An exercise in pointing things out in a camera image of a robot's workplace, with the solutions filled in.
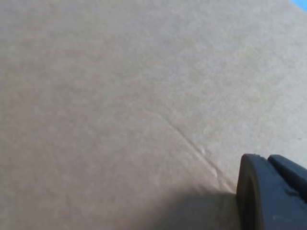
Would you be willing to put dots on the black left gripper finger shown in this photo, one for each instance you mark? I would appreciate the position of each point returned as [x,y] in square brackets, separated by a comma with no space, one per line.
[271,193]

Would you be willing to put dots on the brown cardboard shoebox drawer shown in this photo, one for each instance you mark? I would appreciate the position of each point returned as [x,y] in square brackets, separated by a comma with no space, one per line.
[134,114]

